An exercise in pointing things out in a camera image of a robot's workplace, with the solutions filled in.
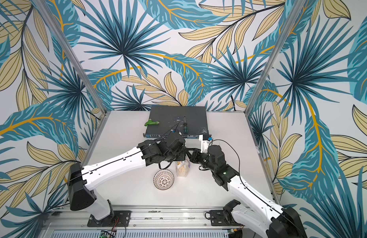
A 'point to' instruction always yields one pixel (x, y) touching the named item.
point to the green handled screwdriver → (185, 127)
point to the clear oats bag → (182, 168)
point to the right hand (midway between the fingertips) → (177, 156)
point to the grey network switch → (191, 120)
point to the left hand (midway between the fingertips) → (184, 156)
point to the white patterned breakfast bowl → (163, 179)
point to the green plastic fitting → (150, 122)
